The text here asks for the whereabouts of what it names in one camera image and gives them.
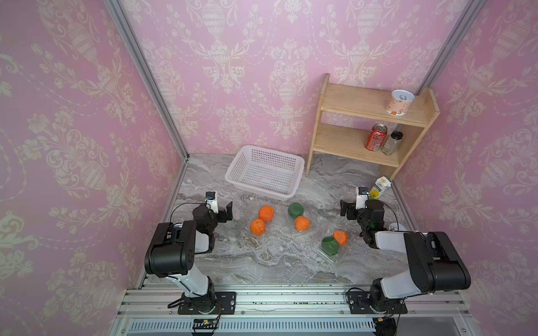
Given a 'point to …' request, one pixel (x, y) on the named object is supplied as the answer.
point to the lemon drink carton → (379, 186)
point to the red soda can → (375, 137)
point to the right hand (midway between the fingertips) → (353, 199)
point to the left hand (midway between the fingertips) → (222, 202)
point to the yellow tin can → (394, 225)
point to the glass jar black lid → (391, 145)
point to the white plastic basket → (271, 173)
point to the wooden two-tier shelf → (353, 122)
